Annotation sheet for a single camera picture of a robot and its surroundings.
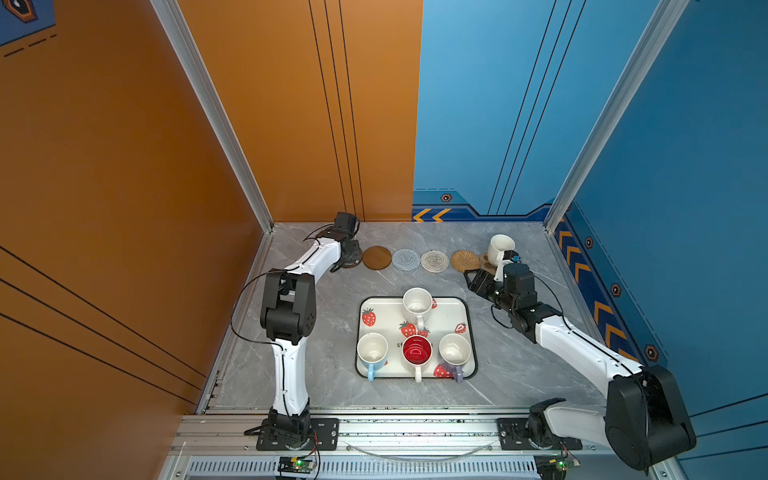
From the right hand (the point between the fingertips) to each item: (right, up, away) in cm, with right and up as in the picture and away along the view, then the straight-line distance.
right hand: (469, 276), depth 86 cm
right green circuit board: (+16, -44, -16) cm, 50 cm away
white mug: (+14, +9, +16) cm, 23 cm away
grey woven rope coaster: (-17, +4, +22) cm, 29 cm away
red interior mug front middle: (-15, -21, -1) cm, 26 cm away
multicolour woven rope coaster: (-7, +4, +22) cm, 24 cm away
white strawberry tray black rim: (-25, -14, +10) cm, 30 cm away
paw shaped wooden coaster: (+10, +2, +18) cm, 21 cm away
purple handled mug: (-4, -22, +1) cm, 22 cm away
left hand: (-37, +7, +16) cm, 42 cm away
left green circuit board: (-46, -44, -15) cm, 65 cm away
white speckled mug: (-14, -10, +10) cm, 20 cm away
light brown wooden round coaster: (-28, +5, +24) cm, 37 cm away
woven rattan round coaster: (+4, +4, +22) cm, 23 cm away
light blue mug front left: (-28, -21, -2) cm, 35 cm away
